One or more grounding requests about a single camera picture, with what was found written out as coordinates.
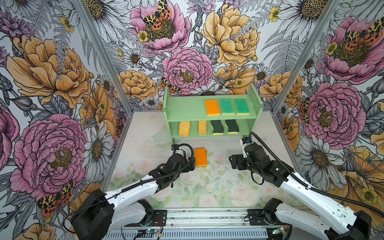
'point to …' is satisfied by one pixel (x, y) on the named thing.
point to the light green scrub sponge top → (242, 106)
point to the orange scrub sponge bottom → (201, 157)
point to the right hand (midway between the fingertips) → (237, 162)
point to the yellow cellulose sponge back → (184, 128)
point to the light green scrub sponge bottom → (227, 106)
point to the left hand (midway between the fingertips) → (187, 163)
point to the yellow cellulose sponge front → (202, 127)
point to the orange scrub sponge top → (212, 107)
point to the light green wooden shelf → (211, 116)
